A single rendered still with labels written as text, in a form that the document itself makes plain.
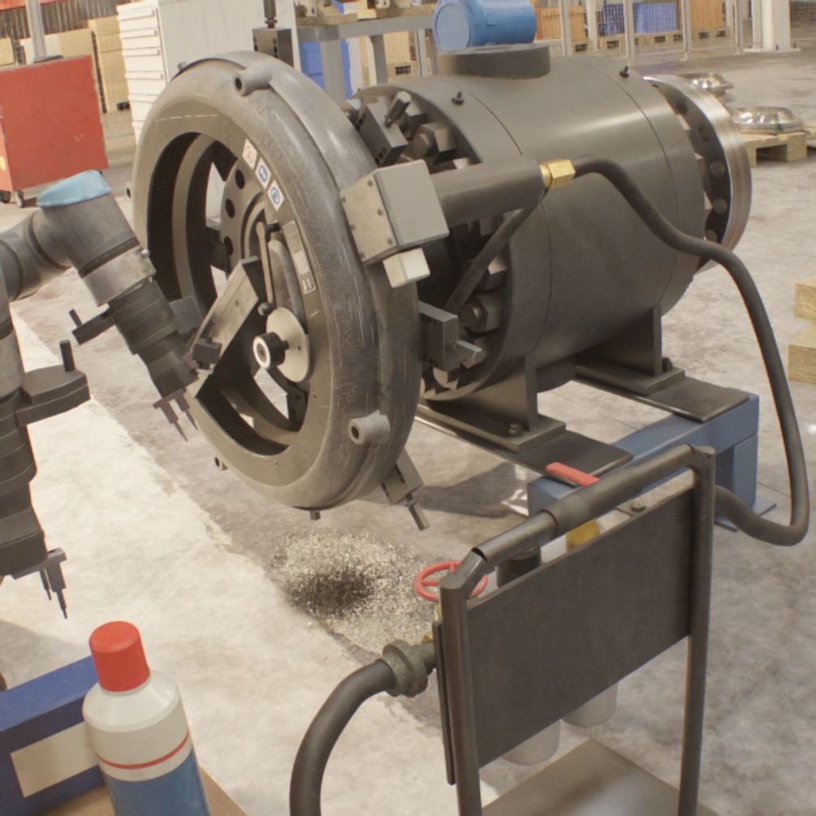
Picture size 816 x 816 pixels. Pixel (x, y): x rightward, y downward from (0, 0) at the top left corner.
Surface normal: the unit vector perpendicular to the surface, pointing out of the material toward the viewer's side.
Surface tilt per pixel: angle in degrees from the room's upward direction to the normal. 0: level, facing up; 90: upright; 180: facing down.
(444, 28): 90
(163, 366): 66
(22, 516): 70
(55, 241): 98
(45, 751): 103
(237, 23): 90
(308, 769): 53
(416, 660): 45
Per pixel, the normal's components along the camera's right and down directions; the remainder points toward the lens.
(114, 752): -0.25, 0.37
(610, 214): 0.58, 0.10
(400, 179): 0.52, -0.14
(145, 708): 0.31, -0.53
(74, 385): 0.86, 0.11
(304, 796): 0.14, -0.28
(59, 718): 0.60, 0.44
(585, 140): 0.44, -0.33
